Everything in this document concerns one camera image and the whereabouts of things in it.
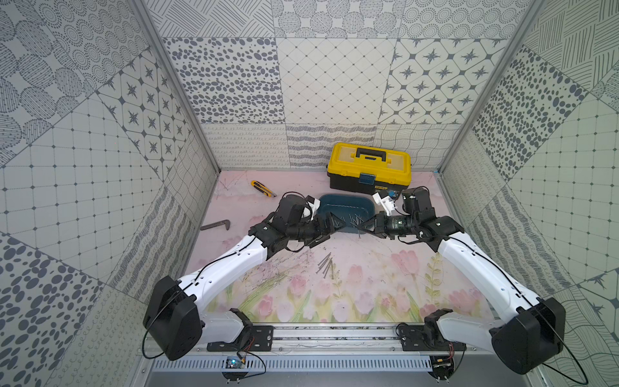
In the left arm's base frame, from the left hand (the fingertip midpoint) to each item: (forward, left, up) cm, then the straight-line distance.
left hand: (341, 224), depth 72 cm
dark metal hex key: (+15, +47, -23) cm, 55 cm away
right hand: (0, -6, -2) cm, 6 cm away
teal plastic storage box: (+25, -7, -26) cm, 37 cm away
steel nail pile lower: (-4, +4, -25) cm, 26 cm away
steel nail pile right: (-1, +4, -25) cm, 26 cm away
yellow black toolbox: (+32, -13, -7) cm, 36 cm away
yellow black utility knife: (+34, +35, -22) cm, 53 cm away
